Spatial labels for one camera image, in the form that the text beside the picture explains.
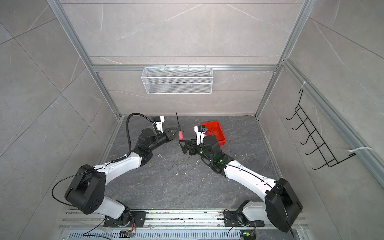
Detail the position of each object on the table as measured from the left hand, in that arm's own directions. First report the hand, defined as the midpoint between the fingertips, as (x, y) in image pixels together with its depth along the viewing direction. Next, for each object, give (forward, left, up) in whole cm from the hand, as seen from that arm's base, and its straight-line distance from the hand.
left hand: (181, 125), depth 78 cm
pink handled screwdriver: (-3, 0, -3) cm, 5 cm away
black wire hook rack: (-20, -63, +1) cm, 66 cm away
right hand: (-7, -2, -4) cm, 8 cm away
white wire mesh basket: (+39, +3, +2) cm, 39 cm away
